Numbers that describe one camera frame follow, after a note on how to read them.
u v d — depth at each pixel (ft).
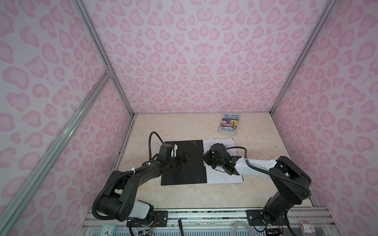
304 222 2.34
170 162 2.46
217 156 2.32
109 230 2.27
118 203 1.40
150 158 2.36
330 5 2.26
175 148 2.81
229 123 3.62
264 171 1.50
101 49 2.70
